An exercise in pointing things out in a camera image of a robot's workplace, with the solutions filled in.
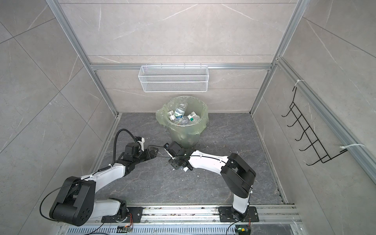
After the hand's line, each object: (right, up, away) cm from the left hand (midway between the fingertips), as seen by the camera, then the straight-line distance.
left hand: (153, 147), depth 91 cm
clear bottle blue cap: (+18, +16, -7) cm, 26 cm away
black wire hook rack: (+79, +4, -27) cm, 84 cm away
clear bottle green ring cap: (+26, +19, -5) cm, 32 cm away
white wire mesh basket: (+10, +47, +10) cm, 49 cm away
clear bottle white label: (+17, +23, +2) cm, 28 cm away
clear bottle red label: (+12, +20, 0) cm, 24 cm away
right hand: (+14, -6, -2) cm, 16 cm away
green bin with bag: (+21, +19, -4) cm, 29 cm away
